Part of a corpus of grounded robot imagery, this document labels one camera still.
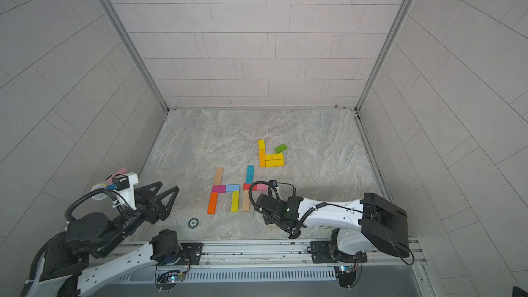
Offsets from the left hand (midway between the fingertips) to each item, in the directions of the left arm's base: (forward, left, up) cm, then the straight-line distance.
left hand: (175, 188), depth 60 cm
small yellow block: (+34, -23, -26) cm, 48 cm away
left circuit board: (-20, +5, -25) cm, 33 cm away
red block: (+12, -18, -25) cm, 33 cm away
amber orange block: (+25, -24, -25) cm, 43 cm away
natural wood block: (+15, -5, -25) cm, 30 cm away
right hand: (0, -27, -26) cm, 38 cm away
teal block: (+18, -19, -26) cm, 36 cm away
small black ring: (-3, +2, -27) cm, 27 cm away
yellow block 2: (+26, -30, -25) cm, 47 cm away
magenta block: (+11, -6, -26) cm, 28 cm away
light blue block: (+11, -12, -26) cm, 31 cm away
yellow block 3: (+23, -28, -25) cm, 44 cm away
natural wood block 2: (+5, -18, -25) cm, 31 cm away
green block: (+31, -33, -25) cm, 52 cm away
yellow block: (+5, -14, -25) cm, 29 cm away
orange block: (+5, -4, -26) cm, 27 cm away
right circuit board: (-19, -54, -27) cm, 64 cm away
